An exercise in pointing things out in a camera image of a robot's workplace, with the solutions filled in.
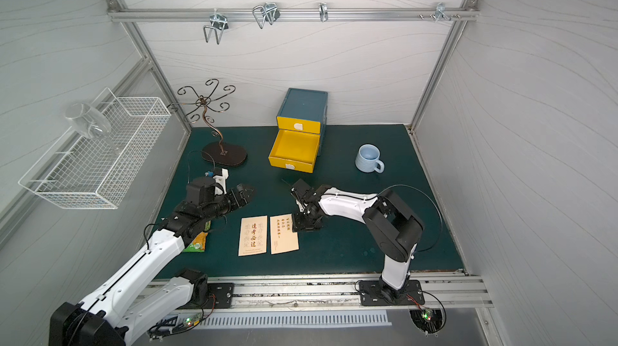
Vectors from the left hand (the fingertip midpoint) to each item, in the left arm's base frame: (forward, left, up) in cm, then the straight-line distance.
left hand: (249, 193), depth 79 cm
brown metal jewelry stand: (+28, +22, -13) cm, 38 cm away
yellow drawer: (+25, -13, -8) cm, 30 cm away
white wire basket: (-2, +39, +15) cm, 42 cm away
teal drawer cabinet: (+39, -17, +4) cm, 42 cm away
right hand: (-6, -16, -14) cm, 22 cm away
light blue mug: (+23, -44, -9) cm, 50 cm away
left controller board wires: (-35, +18, -13) cm, 42 cm away
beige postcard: (-9, -10, -16) cm, 21 cm away
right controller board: (-32, -57, -19) cm, 68 cm away
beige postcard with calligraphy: (-8, +1, -16) cm, 18 cm away
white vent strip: (-33, -14, -16) cm, 39 cm away
